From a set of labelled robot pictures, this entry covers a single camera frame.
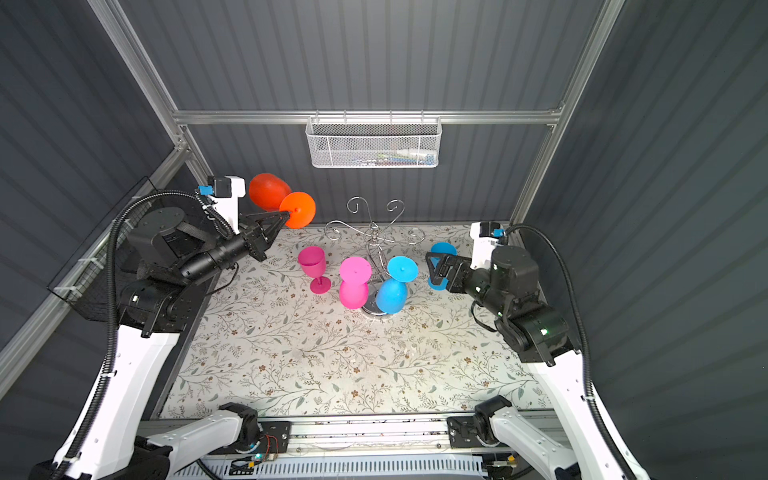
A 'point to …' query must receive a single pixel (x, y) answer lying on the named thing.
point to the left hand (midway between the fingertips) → (287, 213)
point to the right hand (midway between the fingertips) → (445, 260)
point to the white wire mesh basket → (375, 142)
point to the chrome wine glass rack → (377, 237)
